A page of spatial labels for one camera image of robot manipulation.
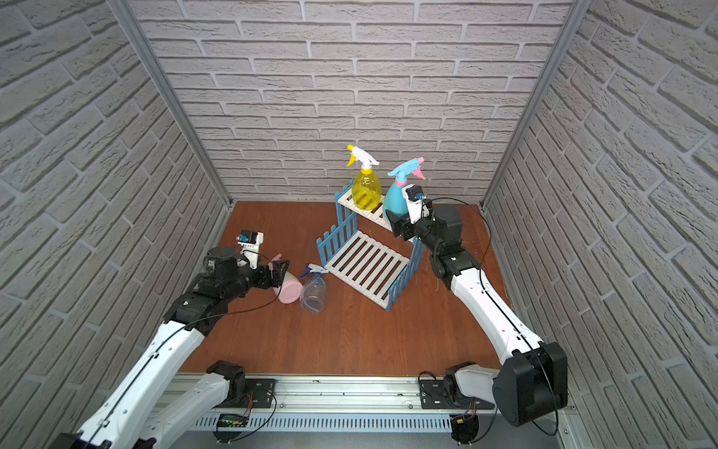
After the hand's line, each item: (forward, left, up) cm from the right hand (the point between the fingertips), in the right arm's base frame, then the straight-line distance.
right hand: (392, 204), depth 74 cm
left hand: (-8, +34, -9) cm, 36 cm away
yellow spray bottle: (+11, +6, -5) cm, 13 cm away
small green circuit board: (-43, +45, -34) cm, 71 cm away
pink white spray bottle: (-11, +32, -25) cm, 42 cm away
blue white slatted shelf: (+5, +8, -31) cm, 32 cm away
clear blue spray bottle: (-10, +26, -29) cm, 40 cm away
